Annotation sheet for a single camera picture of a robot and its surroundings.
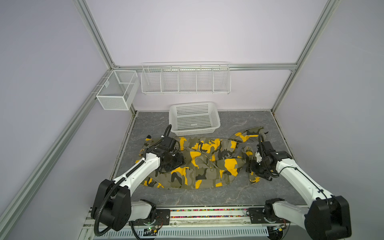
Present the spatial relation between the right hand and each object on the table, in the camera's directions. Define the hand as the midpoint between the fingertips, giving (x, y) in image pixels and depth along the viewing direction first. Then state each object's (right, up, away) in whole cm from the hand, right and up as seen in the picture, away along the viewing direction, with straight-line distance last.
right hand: (253, 172), depth 82 cm
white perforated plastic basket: (-34, +32, +33) cm, 57 cm away
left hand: (-40, +4, 0) cm, 40 cm away
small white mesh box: (-85, +50, +19) cm, 101 cm away
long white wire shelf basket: (-39, +60, +21) cm, 75 cm away
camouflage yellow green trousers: (-25, +4, +6) cm, 26 cm away
